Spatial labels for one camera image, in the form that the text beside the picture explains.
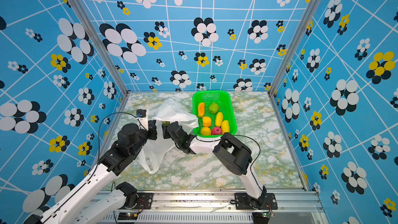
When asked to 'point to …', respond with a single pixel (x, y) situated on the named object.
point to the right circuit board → (261, 218)
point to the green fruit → (213, 108)
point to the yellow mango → (225, 126)
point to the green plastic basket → (223, 98)
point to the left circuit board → (127, 216)
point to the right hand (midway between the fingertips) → (165, 125)
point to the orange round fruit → (206, 121)
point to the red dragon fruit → (216, 131)
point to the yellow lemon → (205, 131)
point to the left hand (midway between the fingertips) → (156, 119)
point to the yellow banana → (219, 118)
